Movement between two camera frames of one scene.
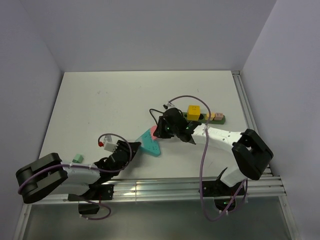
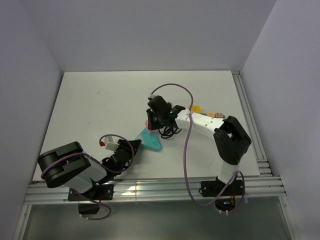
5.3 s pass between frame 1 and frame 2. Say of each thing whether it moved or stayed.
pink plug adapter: moved
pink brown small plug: stayed
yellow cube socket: stayed
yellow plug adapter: stayed
